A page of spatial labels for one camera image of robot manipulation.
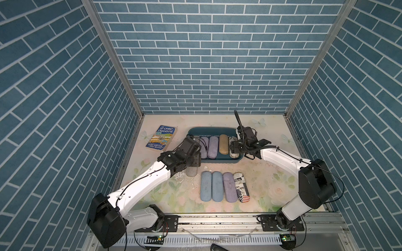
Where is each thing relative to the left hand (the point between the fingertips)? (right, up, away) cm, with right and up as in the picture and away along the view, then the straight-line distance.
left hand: (200, 158), depth 79 cm
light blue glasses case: (+3, -15, +3) cm, 16 cm away
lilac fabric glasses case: (+7, +3, +19) cm, 20 cm away
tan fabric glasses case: (+14, +5, +19) cm, 24 cm away
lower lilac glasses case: (+16, -16, +3) cm, 23 cm away
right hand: (+21, +5, +12) cm, 24 cm away
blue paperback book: (-27, +9, +25) cm, 38 cm away
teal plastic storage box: (-4, +13, +29) cm, 32 cm away
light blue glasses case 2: (+9, -15, +3) cm, 18 cm away
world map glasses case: (+20, +9, +23) cm, 32 cm away
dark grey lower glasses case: (-4, -5, -4) cm, 8 cm away
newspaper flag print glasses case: (+22, -17, +3) cm, 28 cm away
